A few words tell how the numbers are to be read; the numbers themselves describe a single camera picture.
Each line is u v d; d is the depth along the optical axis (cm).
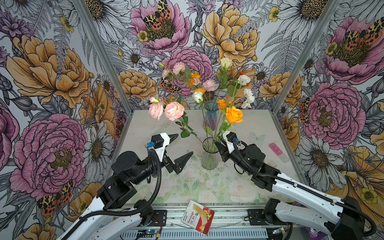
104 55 88
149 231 71
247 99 73
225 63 88
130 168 39
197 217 72
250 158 52
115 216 40
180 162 47
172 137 57
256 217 74
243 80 76
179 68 80
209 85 89
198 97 71
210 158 88
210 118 98
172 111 55
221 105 74
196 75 83
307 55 89
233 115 54
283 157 94
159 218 74
